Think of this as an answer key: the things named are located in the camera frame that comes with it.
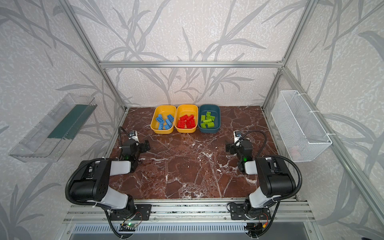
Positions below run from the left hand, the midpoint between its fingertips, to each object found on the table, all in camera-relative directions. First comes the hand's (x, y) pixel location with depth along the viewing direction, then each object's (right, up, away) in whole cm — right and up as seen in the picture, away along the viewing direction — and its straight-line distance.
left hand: (141, 135), depth 95 cm
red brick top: (+24, +7, +11) cm, 27 cm away
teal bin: (+44, +11, +17) cm, 49 cm away
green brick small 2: (+43, +14, +20) cm, 50 cm away
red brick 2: (+30, +7, +13) cm, 34 cm away
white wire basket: (+81, +1, -34) cm, 87 cm away
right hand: (+60, 0, +1) cm, 60 cm away
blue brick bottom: (+9, +6, +11) cm, 16 cm away
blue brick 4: (+14, +5, +13) cm, 20 cm away
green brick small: (+39, +12, +17) cm, 44 cm away
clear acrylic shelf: (-28, +1, -31) cm, 42 cm away
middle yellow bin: (+28, +18, +22) cm, 40 cm away
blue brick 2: (+15, +12, +17) cm, 25 cm away
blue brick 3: (+15, +7, +13) cm, 21 cm away
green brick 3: (+40, +6, +12) cm, 42 cm away
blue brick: (+8, +11, +13) cm, 19 cm away
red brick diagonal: (+30, +12, +17) cm, 37 cm away
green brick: (+47, +11, +17) cm, 51 cm away
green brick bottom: (+45, +7, +13) cm, 48 cm away
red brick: (+25, +11, +17) cm, 32 cm away
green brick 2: (+42, +9, +14) cm, 45 cm away
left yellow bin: (+10, +17, +22) cm, 29 cm away
